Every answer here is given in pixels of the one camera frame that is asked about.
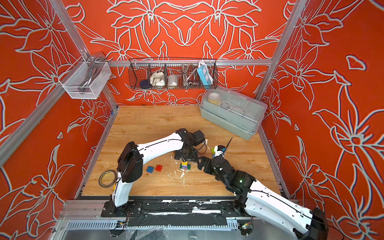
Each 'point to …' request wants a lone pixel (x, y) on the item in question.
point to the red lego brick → (159, 168)
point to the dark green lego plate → (189, 166)
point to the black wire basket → (169, 74)
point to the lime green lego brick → (212, 150)
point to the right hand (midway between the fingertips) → (199, 162)
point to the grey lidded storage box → (234, 112)
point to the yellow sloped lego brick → (184, 163)
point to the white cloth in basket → (157, 78)
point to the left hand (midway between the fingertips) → (190, 159)
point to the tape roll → (107, 178)
